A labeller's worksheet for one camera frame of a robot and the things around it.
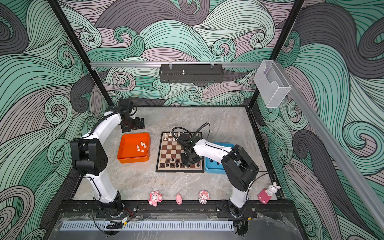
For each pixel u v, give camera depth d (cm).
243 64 96
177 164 86
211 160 90
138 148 95
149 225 70
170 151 93
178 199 76
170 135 100
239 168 46
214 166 85
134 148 95
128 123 78
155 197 74
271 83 79
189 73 95
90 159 50
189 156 74
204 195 75
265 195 77
